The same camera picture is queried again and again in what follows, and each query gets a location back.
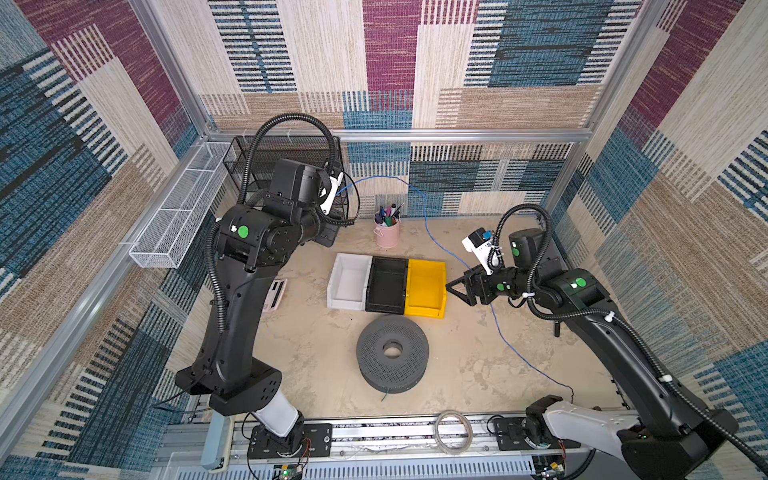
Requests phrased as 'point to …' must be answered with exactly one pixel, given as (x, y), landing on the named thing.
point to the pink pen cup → (387, 223)
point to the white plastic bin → (347, 285)
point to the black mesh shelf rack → (310, 150)
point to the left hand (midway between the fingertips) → (326, 208)
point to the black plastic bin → (386, 285)
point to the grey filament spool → (392, 375)
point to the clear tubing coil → (437, 437)
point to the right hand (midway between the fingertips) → (460, 286)
